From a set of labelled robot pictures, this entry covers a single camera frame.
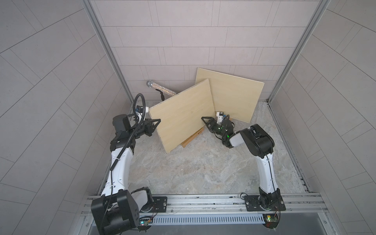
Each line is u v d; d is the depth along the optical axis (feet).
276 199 2.06
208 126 2.92
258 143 1.89
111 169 1.45
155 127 2.32
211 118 2.92
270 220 2.24
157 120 2.36
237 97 2.99
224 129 2.60
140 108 2.06
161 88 3.09
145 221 2.28
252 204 2.32
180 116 2.65
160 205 2.33
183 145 2.89
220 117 3.06
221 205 2.35
